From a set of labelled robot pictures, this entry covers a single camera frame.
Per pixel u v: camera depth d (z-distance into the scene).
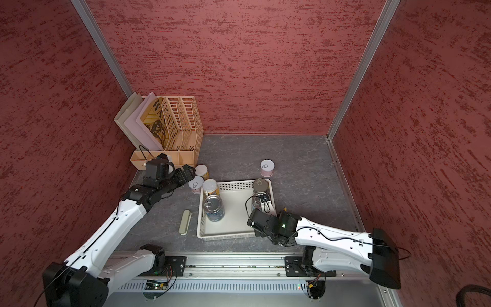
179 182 0.71
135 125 0.88
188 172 0.72
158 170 0.59
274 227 0.58
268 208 0.68
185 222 0.83
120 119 0.86
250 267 0.76
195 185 0.92
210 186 0.83
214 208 0.79
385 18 0.73
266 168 1.00
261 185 0.87
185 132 1.15
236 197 0.94
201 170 0.97
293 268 0.74
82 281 0.37
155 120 1.00
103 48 0.81
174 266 0.74
